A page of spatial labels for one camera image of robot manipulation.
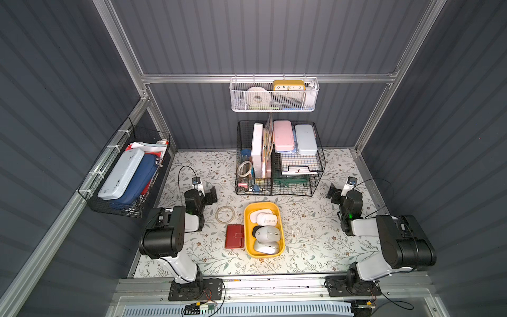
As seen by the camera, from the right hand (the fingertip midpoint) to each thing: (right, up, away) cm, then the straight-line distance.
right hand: (345, 190), depth 93 cm
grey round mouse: (-38, -17, -11) cm, 43 cm away
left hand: (-68, +1, +2) cm, 68 cm away
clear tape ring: (-61, -13, 0) cm, 63 cm away
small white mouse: (-39, -12, -6) cm, 42 cm away
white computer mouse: (-44, -11, -2) cm, 45 cm away
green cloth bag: (-27, +5, +1) cm, 28 cm away
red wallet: (-52, -19, -8) cm, 56 cm away
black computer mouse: (-43, -16, -6) cm, 47 cm away
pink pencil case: (-29, +26, +1) cm, 40 cm away
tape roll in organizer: (-49, +10, +14) cm, 52 cm away
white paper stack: (-23, +10, -3) cm, 25 cm away
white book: (-42, +18, -8) cm, 47 cm away
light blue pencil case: (-18, +25, +2) cm, 31 cm away
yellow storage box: (-45, -21, -8) cm, 51 cm away
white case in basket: (-87, +6, -30) cm, 93 cm away
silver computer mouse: (-36, -23, -11) cm, 44 cm away
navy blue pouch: (-82, +7, -26) cm, 86 cm away
